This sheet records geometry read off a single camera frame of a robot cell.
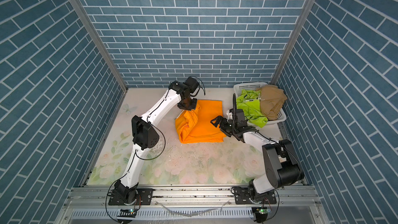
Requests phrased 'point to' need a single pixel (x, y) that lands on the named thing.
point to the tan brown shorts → (271, 100)
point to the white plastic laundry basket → (281, 114)
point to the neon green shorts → (249, 101)
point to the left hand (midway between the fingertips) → (192, 108)
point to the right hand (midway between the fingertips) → (214, 123)
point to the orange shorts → (194, 126)
